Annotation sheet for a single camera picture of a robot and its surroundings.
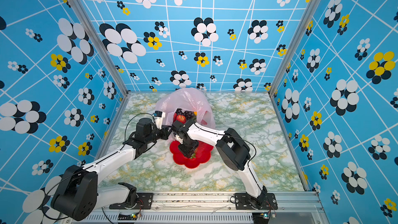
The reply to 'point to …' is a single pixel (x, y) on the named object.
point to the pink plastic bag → (188, 100)
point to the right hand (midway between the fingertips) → (188, 151)
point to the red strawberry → (181, 118)
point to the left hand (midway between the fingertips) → (175, 127)
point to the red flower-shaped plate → (203, 154)
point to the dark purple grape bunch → (187, 114)
